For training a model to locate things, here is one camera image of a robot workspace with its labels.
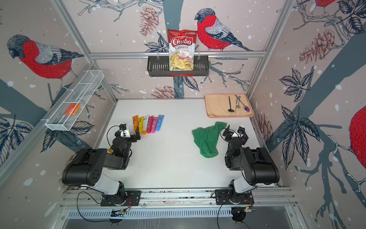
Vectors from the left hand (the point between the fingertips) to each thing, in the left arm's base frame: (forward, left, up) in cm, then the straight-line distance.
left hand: (132, 124), depth 90 cm
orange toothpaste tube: (+13, +4, -12) cm, 18 cm away
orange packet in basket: (-6, +21, +23) cm, 31 cm away
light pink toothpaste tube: (+8, -11, -12) cm, 18 cm away
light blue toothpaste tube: (+10, -15, -11) cm, 21 cm away
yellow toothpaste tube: (+8, -1, -11) cm, 14 cm away
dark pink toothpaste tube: (+8, -8, -11) cm, 16 cm away
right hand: (-1, -67, -1) cm, 67 cm away
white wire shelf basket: (+5, +28, +18) cm, 33 cm away
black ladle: (+21, -70, -12) cm, 74 cm away
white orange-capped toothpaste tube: (+8, -4, -11) cm, 15 cm away
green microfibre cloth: (-5, -48, -9) cm, 49 cm away
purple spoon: (+24, -84, -12) cm, 88 cm away
